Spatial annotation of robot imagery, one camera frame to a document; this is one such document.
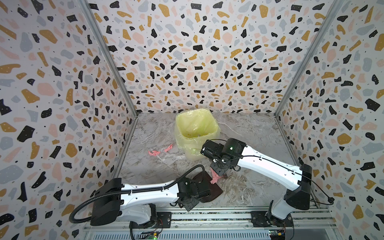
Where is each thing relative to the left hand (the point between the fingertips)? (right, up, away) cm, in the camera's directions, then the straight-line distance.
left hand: (191, 199), depth 75 cm
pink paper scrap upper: (-16, +22, +26) cm, 38 cm away
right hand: (+12, +18, -2) cm, 22 cm away
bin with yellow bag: (0, +36, +23) cm, 43 cm away
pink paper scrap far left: (-26, +19, +23) cm, 39 cm away
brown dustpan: (+13, 0, +11) cm, 17 cm away
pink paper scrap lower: (+13, +7, +13) cm, 20 cm away
